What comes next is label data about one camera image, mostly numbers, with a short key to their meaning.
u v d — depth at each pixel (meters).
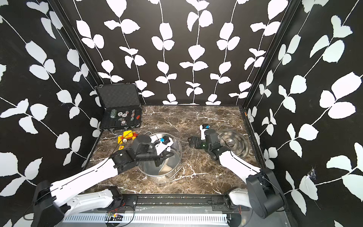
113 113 1.10
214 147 0.66
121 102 1.11
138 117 1.11
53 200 0.39
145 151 0.59
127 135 0.95
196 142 0.76
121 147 0.92
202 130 0.80
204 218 0.70
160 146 0.61
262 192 0.42
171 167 0.83
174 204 0.75
